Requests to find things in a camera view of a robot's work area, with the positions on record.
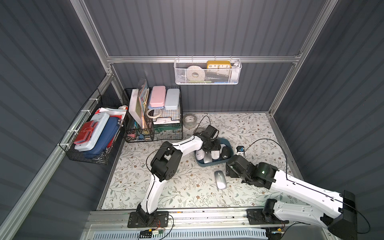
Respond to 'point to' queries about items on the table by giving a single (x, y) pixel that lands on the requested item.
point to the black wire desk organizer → (153, 113)
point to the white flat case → (102, 119)
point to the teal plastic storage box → (219, 161)
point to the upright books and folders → (138, 102)
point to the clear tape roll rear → (190, 121)
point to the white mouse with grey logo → (222, 146)
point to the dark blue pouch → (109, 133)
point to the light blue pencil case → (172, 98)
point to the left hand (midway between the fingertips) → (220, 148)
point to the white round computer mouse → (215, 154)
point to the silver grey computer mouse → (221, 180)
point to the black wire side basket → (96, 104)
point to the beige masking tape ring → (155, 116)
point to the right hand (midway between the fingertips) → (236, 169)
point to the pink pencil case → (157, 96)
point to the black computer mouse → (226, 152)
